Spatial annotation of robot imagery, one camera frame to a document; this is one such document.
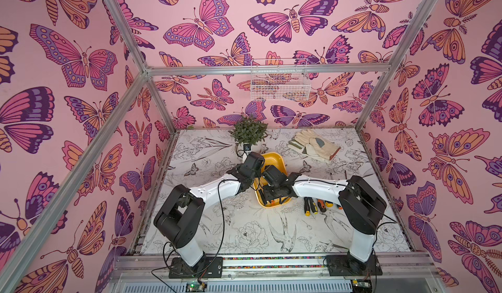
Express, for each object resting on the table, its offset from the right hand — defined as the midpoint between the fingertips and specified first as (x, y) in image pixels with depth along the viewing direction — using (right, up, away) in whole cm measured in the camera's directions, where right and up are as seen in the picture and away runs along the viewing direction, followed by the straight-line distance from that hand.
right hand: (263, 195), depth 91 cm
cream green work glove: (+25, +21, +18) cm, 37 cm away
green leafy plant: (-7, +30, +1) cm, 31 cm away
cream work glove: (+35, +22, +19) cm, 46 cm away
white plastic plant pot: (-8, +20, -13) cm, 25 cm away
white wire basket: (+8, +55, +5) cm, 56 cm away
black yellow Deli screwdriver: (+19, -4, -3) cm, 20 cm away
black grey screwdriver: (+3, -2, -1) cm, 4 cm away
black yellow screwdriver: (+22, -4, -4) cm, 23 cm away
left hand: (-3, +15, +1) cm, 15 cm away
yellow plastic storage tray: (+6, +17, +3) cm, 18 cm away
